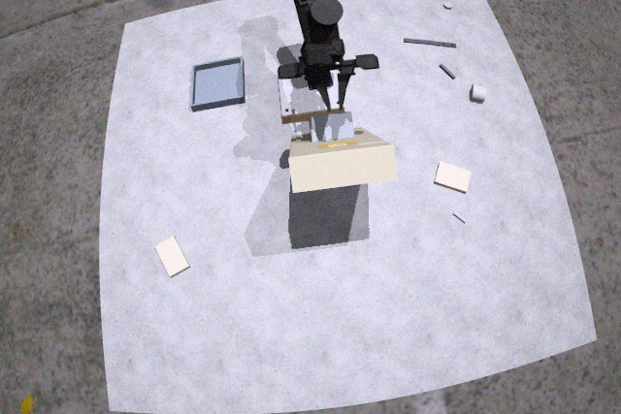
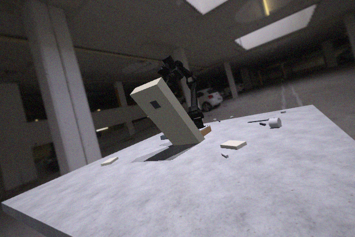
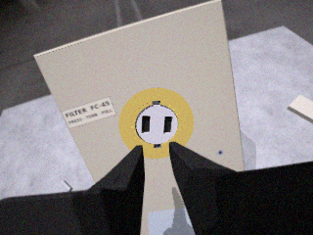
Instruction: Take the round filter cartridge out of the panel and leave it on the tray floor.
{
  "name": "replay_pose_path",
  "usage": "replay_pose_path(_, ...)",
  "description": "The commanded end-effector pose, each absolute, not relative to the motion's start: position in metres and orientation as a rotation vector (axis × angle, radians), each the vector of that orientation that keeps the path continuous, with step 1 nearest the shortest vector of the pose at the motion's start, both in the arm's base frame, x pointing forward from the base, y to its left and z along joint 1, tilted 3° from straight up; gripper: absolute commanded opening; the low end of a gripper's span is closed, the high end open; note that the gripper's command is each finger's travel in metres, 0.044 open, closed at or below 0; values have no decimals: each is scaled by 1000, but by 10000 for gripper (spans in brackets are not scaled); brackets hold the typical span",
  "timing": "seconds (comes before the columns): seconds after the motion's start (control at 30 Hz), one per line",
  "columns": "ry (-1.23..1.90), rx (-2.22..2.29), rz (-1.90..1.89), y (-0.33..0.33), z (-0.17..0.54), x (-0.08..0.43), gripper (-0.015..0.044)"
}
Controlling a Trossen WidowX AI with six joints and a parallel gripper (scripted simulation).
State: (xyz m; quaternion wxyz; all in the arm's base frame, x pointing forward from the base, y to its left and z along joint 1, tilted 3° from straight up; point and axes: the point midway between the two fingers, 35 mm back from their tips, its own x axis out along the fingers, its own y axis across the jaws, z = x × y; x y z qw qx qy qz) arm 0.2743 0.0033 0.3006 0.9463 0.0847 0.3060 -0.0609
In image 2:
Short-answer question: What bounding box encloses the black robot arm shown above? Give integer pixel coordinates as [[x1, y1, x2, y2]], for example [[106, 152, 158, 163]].
[[158, 54, 205, 129]]

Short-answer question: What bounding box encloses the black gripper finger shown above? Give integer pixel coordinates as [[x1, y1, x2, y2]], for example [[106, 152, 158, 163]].
[[166, 74, 176, 87]]

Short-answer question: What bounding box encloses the beige service panel with round hole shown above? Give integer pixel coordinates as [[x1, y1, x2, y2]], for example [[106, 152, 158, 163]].
[[130, 77, 205, 145]]

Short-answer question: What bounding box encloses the white flat rectangular block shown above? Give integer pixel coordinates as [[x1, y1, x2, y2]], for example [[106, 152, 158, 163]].
[[220, 140, 247, 150], [101, 157, 119, 166]]

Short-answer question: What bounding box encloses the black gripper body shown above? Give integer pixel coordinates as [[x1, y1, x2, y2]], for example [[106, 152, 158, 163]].
[[163, 68, 184, 82]]

